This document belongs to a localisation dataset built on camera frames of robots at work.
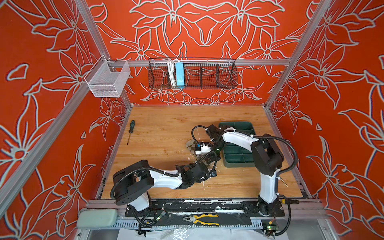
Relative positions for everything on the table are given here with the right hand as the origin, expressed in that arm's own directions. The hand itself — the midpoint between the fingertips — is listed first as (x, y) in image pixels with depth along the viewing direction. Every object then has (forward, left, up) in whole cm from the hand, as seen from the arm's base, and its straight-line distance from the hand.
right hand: (207, 159), depth 88 cm
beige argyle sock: (+11, +10, 0) cm, 14 cm away
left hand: (-3, +4, -1) cm, 6 cm away
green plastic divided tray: (+1, -18, +1) cm, 18 cm away
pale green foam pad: (-29, +54, +3) cm, 61 cm away
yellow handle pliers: (-30, +9, -1) cm, 31 cm away
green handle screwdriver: (+26, +52, +1) cm, 58 cm away
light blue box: (+40, +15, +32) cm, 54 cm away
